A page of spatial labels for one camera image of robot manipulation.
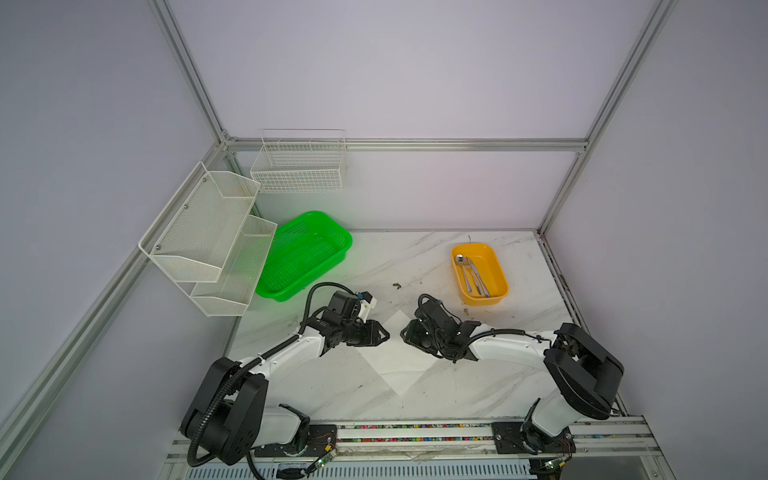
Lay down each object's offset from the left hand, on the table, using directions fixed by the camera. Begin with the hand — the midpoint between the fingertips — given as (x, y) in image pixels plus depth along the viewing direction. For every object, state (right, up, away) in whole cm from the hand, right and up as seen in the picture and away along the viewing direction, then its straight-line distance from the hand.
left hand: (383, 338), depth 83 cm
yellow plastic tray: (+39, +20, +26) cm, 51 cm away
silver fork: (+33, +17, +24) cm, 44 cm away
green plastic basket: (-33, +26, +31) cm, 52 cm away
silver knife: (+34, +17, +24) cm, 45 cm away
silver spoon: (+28, +22, +27) cm, 45 cm away
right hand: (+5, 0, +3) cm, 6 cm away
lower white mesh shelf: (-46, +12, +5) cm, 48 cm away
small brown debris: (+4, +13, +21) cm, 25 cm away
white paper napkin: (+4, -7, +3) cm, 9 cm away
